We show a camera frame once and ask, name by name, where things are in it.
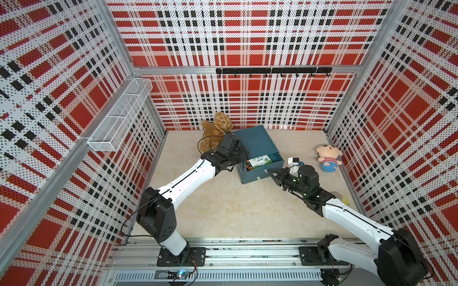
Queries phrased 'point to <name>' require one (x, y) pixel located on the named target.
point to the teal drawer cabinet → (259, 144)
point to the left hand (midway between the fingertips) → (248, 154)
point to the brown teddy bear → (213, 132)
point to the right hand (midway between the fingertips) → (268, 170)
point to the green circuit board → (182, 274)
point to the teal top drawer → (251, 175)
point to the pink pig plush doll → (328, 155)
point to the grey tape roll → (338, 196)
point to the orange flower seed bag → (248, 165)
